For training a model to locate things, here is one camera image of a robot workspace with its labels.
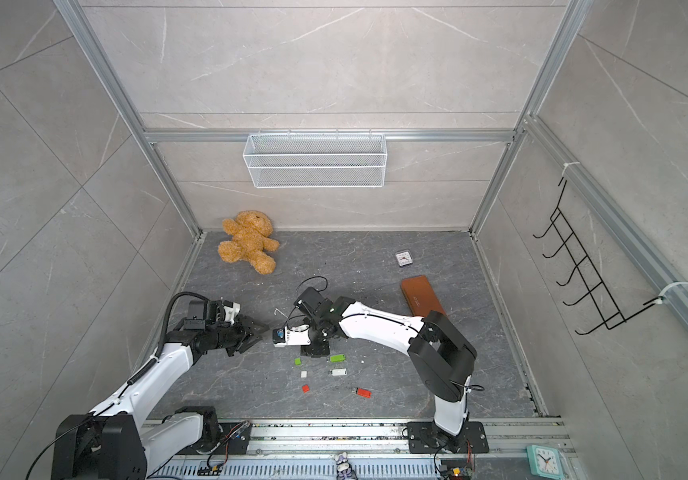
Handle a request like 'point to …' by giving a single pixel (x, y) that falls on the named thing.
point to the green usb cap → (298, 361)
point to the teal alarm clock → (545, 462)
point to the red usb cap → (305, 388)
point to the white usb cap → (303, 374)
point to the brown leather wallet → (420, 296)
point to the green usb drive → (338, 358)
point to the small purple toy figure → (344, 468)
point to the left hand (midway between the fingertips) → (269, 327)
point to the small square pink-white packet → (404, 258)
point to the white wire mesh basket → (314, 160)
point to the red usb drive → (364, 393)
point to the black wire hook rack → (609, 312)
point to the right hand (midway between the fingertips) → (308, 342)
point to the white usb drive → (339, 372)
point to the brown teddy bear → (250, 243)
